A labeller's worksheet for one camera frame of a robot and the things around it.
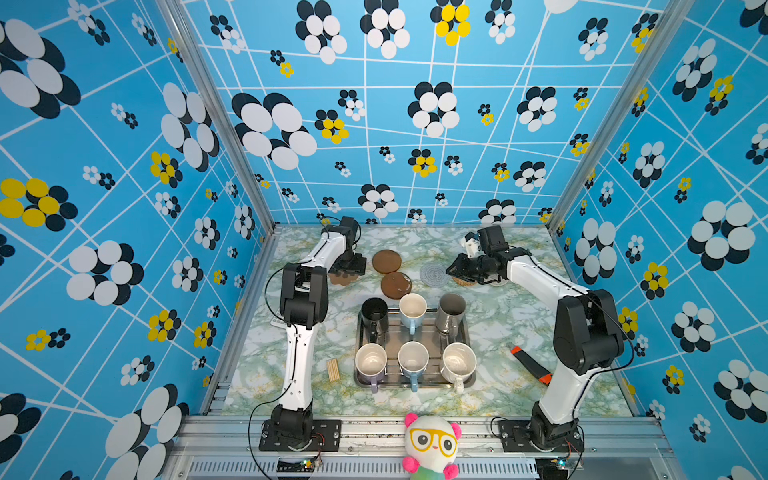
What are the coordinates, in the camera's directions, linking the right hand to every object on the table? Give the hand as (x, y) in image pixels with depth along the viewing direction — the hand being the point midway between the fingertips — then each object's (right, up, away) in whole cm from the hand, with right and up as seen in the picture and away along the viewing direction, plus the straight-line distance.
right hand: (451, 271), depth 94 cm
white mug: (0, -25, -9) cm, 27 cm away
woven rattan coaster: (+2, -3, -8) cm, 8 cm away
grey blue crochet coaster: (-4, -2, +11) cm, 12 cm away
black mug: (-24, -16, -2) cm, 29 cm away
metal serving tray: (-5, -22, 0) cm, 22 cm away
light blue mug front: (-13, -24, -9) cm, 29 cm away
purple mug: (-25, -26, -9) cm, 37 cm away
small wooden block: (-35, -27, -10) cm, 46 cm away
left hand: (-33, 0, +12) cm, 35 cm away
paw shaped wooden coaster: (-36, -3, +11) cm, 38 cm away
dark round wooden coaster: (-21, +3, +15) cm, 26 cm away
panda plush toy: (-10, -37, -27) cm, 47 cm away
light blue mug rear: (-12, -12, -1) cm, 17 cm away
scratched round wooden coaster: (-18, -5, +8) cm, 20 cm away
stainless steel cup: (-1, -12, -6) cm, 13 cm away
